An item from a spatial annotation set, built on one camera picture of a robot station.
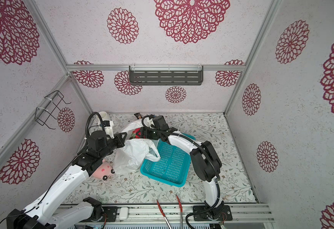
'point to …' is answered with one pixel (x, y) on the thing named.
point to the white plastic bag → (132, 154)
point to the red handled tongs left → (161, 208)
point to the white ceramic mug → (103, 114)
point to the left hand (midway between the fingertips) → (126, 135)
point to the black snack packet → (138, 115)
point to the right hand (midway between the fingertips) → (140, 131)
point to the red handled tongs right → (180, 203)
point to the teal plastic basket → (173, 167)
